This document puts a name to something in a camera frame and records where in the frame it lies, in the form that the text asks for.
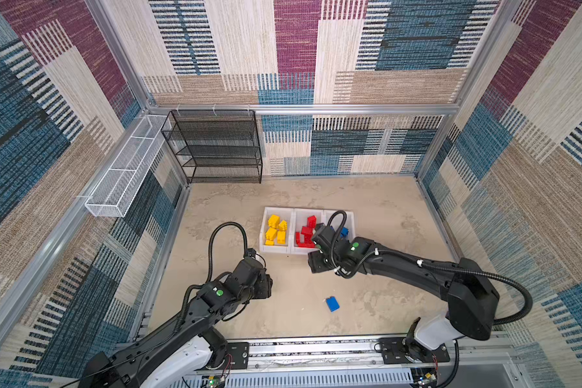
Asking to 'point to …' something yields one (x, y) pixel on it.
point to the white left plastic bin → (284, 214)
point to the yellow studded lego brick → (283, 225)
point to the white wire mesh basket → (113, 192)
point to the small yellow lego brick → (268, 242)
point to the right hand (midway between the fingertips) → (322, 263)
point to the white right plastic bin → (337, 220)
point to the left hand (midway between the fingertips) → (267, 282)
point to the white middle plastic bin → (303, 221)
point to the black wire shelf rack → (216, 146)
